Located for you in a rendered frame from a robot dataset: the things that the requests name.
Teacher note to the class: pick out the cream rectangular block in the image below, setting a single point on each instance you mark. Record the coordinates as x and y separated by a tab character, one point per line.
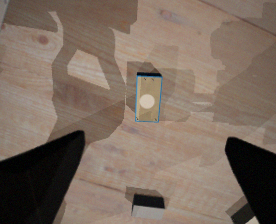
244	215

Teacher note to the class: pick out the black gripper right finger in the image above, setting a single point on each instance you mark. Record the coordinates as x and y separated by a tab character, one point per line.
255	171

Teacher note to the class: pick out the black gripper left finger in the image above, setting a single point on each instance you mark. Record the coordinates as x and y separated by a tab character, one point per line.
34	183

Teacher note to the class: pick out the blue rectangular block with black mark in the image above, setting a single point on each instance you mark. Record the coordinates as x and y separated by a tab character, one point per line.
148	97

